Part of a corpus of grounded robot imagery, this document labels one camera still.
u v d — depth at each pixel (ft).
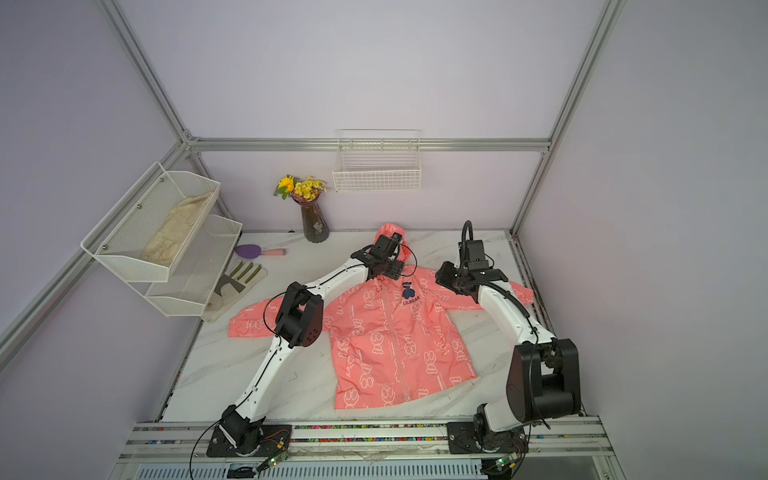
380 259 2.76
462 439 2.40
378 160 3.10
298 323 2.13
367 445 2.42
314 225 3.64
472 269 2.22
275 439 2.40
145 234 2.55
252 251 3.74
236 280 3.44
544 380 1.42
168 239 2.54
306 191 3.32
